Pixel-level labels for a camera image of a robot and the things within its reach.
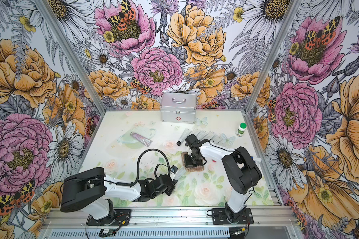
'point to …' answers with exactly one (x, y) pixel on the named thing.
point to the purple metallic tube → (145, 141)
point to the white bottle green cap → (241, 129)
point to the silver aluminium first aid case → (178, 107)
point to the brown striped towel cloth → (191, 169)
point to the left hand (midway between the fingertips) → (172, 182)
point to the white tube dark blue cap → (220, 139)
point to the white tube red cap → (214, 161)
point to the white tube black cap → (201, 134)
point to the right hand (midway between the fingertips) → (188, 169)
